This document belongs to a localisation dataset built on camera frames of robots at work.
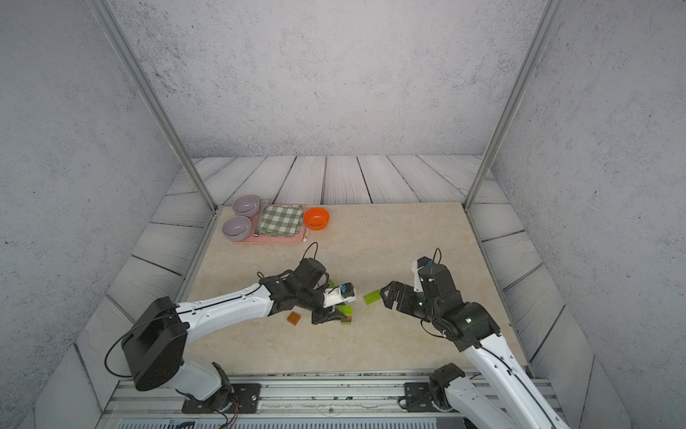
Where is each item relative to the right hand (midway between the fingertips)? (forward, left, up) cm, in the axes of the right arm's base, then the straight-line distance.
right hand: (394, 296), depth 72 cm
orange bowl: (+43, +27, -15) cm, 53 cm away
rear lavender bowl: (+51, +59, -15) cm, 79 cm away
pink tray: (+42, +53, -17) cm, 70 cm away
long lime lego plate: (+10, +5, -20) cm, 23 cm away
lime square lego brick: (-2, +13, -13) cm, 19 cm away
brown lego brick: (+1, +31, -18) cm, 35 cm away
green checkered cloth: (+43, +42, -18) cm, 63 cm away
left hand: (0, +13, -9) cm, 16 cm away
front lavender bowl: (+38, +59, -16) cm, 72 cm away
